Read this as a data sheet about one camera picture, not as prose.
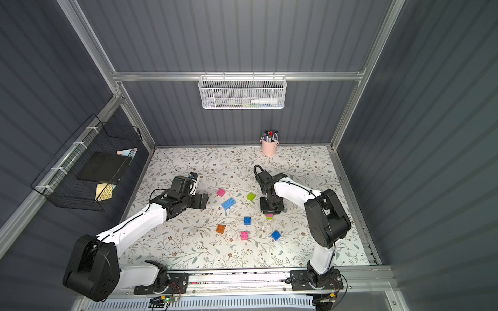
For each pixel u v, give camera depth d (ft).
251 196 3.17
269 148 3.75
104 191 2.00
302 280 2.42
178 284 2.38
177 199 2.19
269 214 2.96
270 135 3.56
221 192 3.24
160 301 2.32
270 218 2.99
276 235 2.76
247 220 2.91
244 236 2.77
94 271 1.35
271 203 2.51
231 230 2.85
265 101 2.91
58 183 2.04
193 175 2.59
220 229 2.84
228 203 3.08
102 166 2.42
